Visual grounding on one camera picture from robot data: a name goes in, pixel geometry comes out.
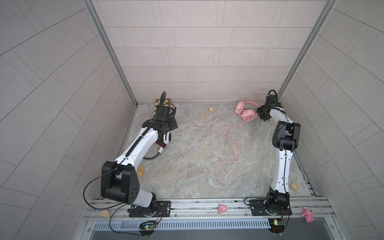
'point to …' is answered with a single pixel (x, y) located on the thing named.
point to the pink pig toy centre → (222, 208)
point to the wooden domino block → (140, 170)
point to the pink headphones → (249, 115)
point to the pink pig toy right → (308, 215)
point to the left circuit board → (148, 225)
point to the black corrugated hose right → (277, 102)
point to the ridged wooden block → (210, 109)
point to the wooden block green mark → (201, 112)
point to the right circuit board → (277, 225)
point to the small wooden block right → (293, 186)
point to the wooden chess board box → (167, 102)
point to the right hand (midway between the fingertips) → (258, 110)
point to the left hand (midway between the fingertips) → (175, 120)
